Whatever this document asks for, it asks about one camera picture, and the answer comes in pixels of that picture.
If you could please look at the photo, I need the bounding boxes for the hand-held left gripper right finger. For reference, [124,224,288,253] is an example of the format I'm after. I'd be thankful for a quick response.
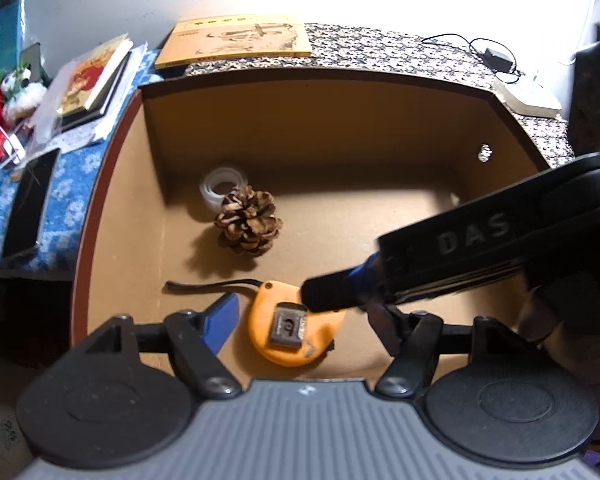
[367,304,531,398]

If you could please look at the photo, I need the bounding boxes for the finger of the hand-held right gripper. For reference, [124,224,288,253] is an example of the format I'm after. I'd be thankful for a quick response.
[300,255,388,311]

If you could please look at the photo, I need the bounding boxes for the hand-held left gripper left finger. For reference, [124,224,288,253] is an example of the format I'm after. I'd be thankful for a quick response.
[87,294,241,400]

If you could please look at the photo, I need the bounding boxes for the yellow tape measure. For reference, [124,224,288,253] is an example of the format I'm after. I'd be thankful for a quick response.
[164,280,348,367]

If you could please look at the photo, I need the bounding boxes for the brown cardboard box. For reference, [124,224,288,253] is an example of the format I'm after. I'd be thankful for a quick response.
[70,65,553,381]

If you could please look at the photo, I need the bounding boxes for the brown pine cone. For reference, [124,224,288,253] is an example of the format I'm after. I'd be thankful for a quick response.
[215,185,284,258]

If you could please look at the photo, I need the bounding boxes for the clear tape roll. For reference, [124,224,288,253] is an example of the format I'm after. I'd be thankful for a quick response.
[198,164,248,213]

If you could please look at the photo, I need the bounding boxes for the person's right hand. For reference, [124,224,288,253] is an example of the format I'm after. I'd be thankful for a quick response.
[517,285,576,361]

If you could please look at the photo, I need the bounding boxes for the dark blurred object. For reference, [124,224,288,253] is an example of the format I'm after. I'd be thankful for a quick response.
[569,22,600,161]

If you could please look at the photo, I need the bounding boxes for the blue floral cloth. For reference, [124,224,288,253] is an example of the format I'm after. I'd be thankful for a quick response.
[0,47,166,278]

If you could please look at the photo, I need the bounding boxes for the black smartphone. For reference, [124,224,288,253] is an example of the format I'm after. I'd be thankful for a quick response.
[1,147,62,261]

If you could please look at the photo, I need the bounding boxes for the stack of books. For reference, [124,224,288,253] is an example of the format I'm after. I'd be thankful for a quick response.
[30,42,151,156]

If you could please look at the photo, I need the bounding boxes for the yellow book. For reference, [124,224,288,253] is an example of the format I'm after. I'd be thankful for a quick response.
[155,14,312,71]

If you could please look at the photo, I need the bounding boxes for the panda plush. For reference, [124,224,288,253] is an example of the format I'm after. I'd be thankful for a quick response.
[0,67,48,123]

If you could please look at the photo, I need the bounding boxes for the black power adapter with cable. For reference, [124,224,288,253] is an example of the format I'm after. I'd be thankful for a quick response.
[421,32,523,86]

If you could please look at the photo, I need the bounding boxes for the white power cable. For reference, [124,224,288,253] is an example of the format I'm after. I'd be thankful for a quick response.
[557,0,600,81]

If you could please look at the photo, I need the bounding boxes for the white charger cable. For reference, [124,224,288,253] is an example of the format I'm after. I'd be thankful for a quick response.
[0,115,31,176]

